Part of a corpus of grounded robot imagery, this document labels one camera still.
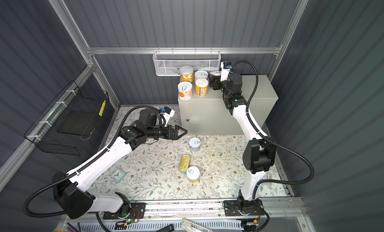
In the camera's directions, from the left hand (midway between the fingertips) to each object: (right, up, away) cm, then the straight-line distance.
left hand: (182, 131), depth 73 cm
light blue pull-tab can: (+6, -10, +20) cm, 23 cm away
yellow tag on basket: (-46, +12, +11) cm, 49 cm away
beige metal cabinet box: (+16, +8, +20) cm, 27 cm away
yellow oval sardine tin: (0, -20, +13) cm, 24 cm away
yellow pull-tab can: (+5, -24, +8) cm, 26 cm away
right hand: (+18, +30, +7) cm, 36 cm away
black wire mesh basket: (-57, +2, -1) cm, 57 cm away
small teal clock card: (-37, -26, +10) cm, 46 cm away
